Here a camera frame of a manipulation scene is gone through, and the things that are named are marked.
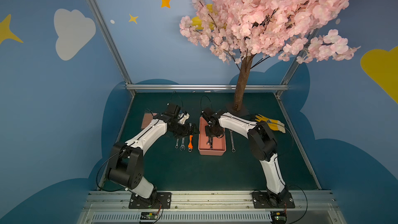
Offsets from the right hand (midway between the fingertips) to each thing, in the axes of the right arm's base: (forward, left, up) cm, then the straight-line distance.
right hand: (212, 133), depth 97 cm
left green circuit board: (-45, +29, -2) cm, 54 cm away
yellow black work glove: (+9, -40, 0) cm, 41 cm away
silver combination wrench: (-10, +22, -1) cm, 24 cm away
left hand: (-6, +12, +11) cm, 17 cm away
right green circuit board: (-41, -33, -4) cm, 53 cm away
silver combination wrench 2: (-10, -13, -1) cm, 16 cm away
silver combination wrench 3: (-4, +1, -1) cm, 4 cm away
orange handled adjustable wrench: (-8, +13, 0) cm, 15 cm away
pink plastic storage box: (-7, -4, -1) cm, 8 cm away
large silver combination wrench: (-9, +18, -1) cm, 20 cm away
